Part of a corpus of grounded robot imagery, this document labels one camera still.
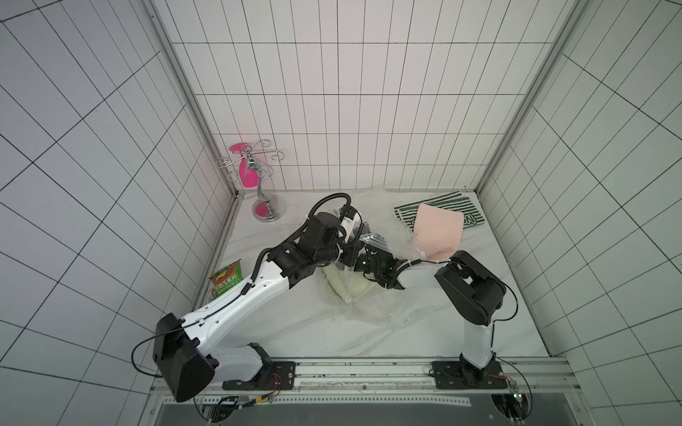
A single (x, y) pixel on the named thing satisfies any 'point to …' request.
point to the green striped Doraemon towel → (453, 201)
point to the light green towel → (348, 283)
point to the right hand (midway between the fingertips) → (336, 251)
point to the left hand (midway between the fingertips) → (357, 249)
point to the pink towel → (438, 232)
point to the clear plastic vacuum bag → (357, 303)
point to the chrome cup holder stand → (266, 208)
